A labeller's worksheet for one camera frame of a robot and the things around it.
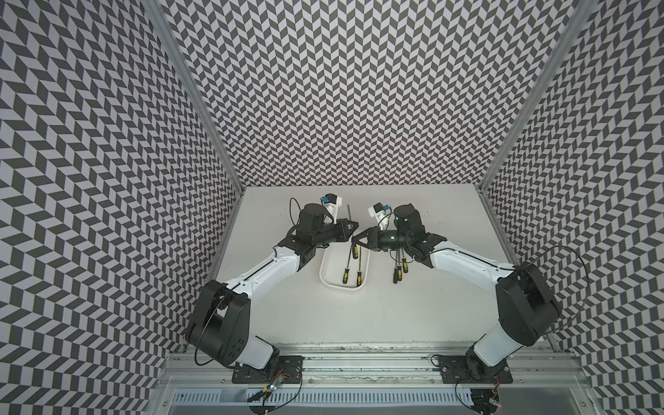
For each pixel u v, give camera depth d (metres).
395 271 0.92
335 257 0.97
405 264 0.94
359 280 0.89
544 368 0.76
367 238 0.75
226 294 0.46
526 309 0.44
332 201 0.75
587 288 0.72
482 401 0.69
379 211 0.75
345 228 0.72
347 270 0.92
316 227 0.64
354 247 0.79
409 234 0.66
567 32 0.71
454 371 0.73
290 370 0.73
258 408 0.68
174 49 0.78
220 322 0.42
